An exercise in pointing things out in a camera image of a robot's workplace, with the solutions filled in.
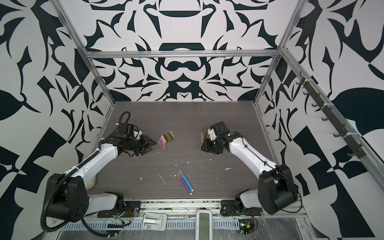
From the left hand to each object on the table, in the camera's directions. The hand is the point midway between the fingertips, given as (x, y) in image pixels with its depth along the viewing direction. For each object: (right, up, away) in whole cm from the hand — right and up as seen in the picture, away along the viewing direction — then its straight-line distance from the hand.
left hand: (155, 142), depth 83 cm
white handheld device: (+25, -34, -17) cm, 45 cm away
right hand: (+27, -3, 0) cm, 28 cm away
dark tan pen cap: (+4, +1, +16) cm, 17 cm away
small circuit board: (+45, -37, -12) cm, 60 cm away
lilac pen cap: (0, -2, +13) cm, 13 cm away
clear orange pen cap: (-1, -3, +12) cm, 13 cm away
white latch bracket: (+3, -34, -15) cm, 37 cm away
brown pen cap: (+3, 0, +16) cm, 16 cm away
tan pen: (+26, +1, +16) cm, 31 cm away
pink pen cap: (+1, -2, +15) cm, 15 cm away
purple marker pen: (+16, -22, -2) cm, 28 cm away
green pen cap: (+6, +1, +16) cm, 17 cm away
